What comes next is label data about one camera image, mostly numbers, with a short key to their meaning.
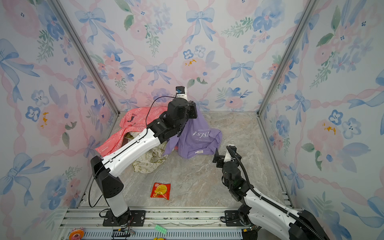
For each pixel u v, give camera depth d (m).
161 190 0.82
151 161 0.88
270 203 0.50
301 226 0.41
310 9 0.69
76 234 0.67
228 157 0.68
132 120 1.07
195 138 0.90
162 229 0.70
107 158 0.45
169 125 0.53
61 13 0.70
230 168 0.61
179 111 0.52
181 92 0.60
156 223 0.73
